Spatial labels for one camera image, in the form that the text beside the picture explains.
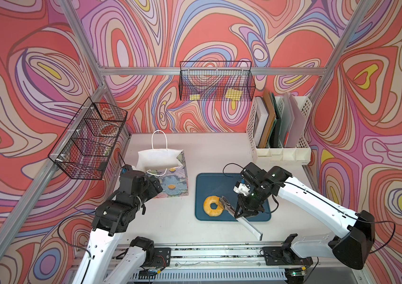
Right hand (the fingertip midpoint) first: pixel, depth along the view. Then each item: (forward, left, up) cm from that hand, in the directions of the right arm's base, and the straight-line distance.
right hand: (240, 221), depth 68 cm
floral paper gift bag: (+27, +33, +3) cm, 43 cm away
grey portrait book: (+50, -19, +8) cm, 54 cm away
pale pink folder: (+50, -40, +6) cm, 64 cm away
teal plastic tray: (+28, +10, -20) cm, 36 cm away
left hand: (+13, +33, +9) cm, 37 cm away
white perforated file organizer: (+41, -46, -12) cm, 63 cm away
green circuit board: (-14, +38, -18) cm, 44 cm away
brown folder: (+44, -21, +13) cm, 50 cm away
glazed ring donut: (+12, +12, -13) cm, 22 cm away
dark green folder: (+43, -27, -1) cm, 51 cm away
